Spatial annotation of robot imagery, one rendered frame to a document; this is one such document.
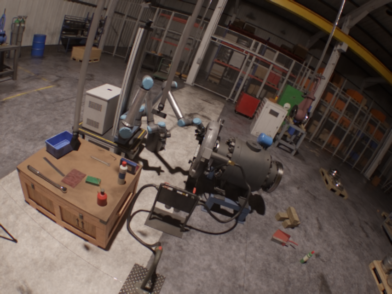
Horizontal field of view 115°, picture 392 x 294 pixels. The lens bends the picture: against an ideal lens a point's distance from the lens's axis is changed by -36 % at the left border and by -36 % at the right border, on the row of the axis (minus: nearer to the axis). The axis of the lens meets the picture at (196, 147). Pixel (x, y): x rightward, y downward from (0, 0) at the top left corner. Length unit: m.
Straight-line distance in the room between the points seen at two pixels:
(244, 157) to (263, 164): 0.27
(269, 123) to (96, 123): 4.89
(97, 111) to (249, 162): 1.94
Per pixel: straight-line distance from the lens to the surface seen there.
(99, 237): 1.73
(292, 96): 9.42
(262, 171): 2.38
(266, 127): 6.14
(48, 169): 1.87
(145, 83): 2.04
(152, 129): 2.29
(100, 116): 2.55
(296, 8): 10.00
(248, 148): 2.38
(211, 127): 2.19
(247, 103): 7.61
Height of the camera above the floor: 1.69
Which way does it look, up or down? 26 degrees down
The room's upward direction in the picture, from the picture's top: 23 degrees clockwise
